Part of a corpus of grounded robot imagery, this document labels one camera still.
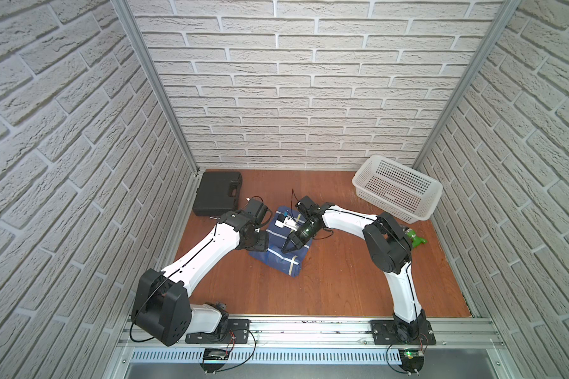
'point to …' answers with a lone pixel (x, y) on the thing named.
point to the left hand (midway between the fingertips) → (260, 240)
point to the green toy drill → (416, 241)
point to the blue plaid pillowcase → (288, 262)
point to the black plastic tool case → (218, 193)
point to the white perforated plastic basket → (397, 189)
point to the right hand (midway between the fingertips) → (288, 249)
